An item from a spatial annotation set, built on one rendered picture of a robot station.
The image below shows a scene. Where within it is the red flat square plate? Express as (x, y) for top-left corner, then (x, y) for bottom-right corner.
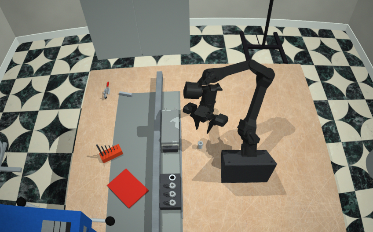
(107, 169), (149, 208)

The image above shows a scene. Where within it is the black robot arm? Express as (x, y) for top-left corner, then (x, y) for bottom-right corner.
(183, 59), (275, 157)

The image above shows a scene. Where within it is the grey toggle clamp with red handle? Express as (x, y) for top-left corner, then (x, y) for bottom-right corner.
(103, 82), (110, 99)

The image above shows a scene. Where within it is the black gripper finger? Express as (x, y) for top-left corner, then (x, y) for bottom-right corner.
(207, 121), (216, 134)
(190, 114), (200, 130)

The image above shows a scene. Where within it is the grey flanged bushing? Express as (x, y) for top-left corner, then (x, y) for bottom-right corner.
(197, 141), (203, 149)

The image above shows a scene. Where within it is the blue drill press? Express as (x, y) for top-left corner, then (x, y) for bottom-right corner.
(0, 197), (115, 232)

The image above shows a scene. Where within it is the red drill bit holder with black bits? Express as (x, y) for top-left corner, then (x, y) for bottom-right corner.
(96, 144), (123, 163)

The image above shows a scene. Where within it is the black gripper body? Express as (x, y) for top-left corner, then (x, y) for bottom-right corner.
(183, 99), (228, 127)

